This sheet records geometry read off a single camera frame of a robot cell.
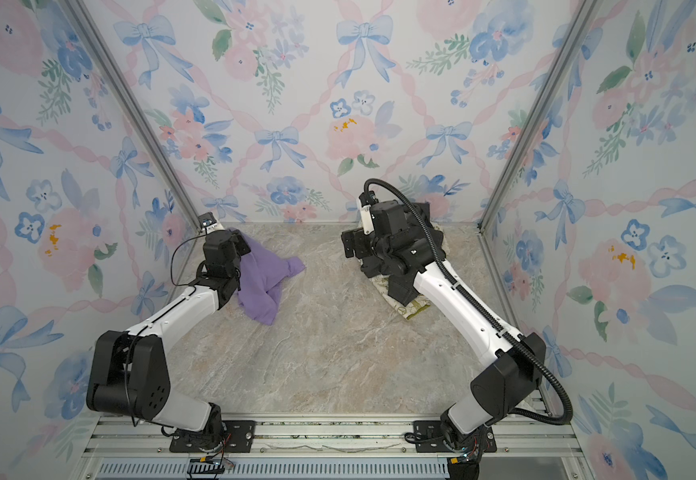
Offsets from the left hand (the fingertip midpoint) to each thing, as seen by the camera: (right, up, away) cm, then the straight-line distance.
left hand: (231, 226), depth 85 cm
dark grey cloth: (+50, -19, +11) cm, 55 cm away
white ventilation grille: (+17, -59, -15) cm, 63 cm away
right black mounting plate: (+53, -53, -12) cm, 76 cm away
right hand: (+36, -1, -8) cm, 37 cm away
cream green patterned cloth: (+54, -24, +10) cm, 60 cm away
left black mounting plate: (+6, -53, -11) cm, 55 cm away
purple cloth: (+6, -13, +12) cm, 19 cm away
